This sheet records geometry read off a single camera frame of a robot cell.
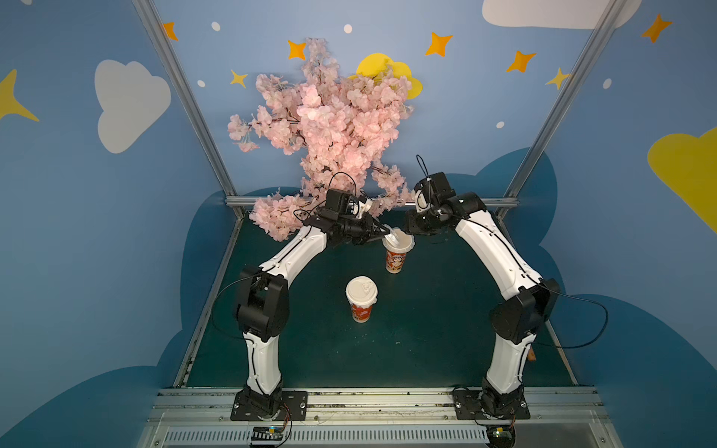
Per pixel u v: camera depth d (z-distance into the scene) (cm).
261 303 51
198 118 89
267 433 73
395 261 96
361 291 78
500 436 73
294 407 74
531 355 82
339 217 72
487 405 67
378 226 84
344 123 64
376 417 74
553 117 91
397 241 84
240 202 115
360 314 84
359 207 82
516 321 48
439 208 59
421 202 68
